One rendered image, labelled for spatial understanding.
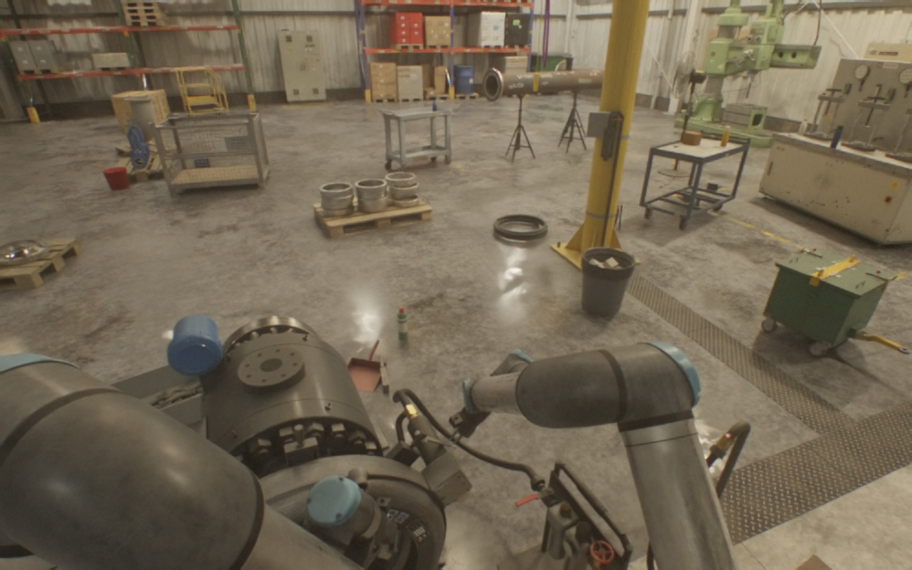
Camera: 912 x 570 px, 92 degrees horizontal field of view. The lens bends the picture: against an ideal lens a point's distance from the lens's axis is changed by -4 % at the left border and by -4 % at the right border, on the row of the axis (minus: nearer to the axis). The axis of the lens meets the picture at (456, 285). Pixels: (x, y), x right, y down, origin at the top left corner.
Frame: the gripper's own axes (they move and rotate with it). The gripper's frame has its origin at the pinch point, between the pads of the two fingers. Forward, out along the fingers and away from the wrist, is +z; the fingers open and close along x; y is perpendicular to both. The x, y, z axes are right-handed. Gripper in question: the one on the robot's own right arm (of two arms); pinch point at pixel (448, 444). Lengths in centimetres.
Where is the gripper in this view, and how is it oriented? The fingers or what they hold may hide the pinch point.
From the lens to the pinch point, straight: 151.9
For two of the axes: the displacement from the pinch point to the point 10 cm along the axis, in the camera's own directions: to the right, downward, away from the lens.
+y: -4.5, -4.0, -7.9
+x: 5.7, 5.6, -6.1
